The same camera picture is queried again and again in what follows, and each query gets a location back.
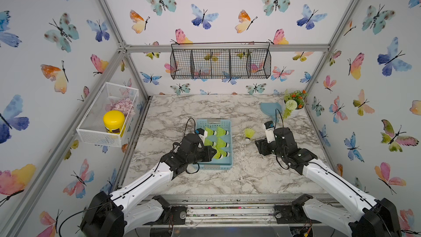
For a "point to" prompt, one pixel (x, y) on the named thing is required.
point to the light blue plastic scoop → (269, 108)
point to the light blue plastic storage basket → (225, 163)
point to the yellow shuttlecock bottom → (221, 132)
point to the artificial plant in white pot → (294, 102)
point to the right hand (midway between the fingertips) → (262, 138)
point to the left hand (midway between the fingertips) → (218, 151)
